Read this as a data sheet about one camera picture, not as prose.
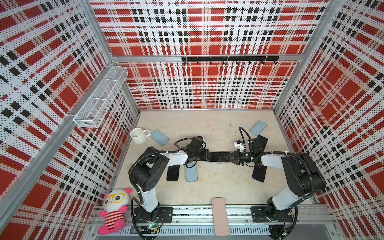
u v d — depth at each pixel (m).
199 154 0.81
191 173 0.89
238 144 0.88
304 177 0.46
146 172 0.48
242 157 0.80
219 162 0.93
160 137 1.05
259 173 0.88
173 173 0.88
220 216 0.72
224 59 0.88
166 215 0.74
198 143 0.75
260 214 0.73
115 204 0.72
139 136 0.98
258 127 1.12
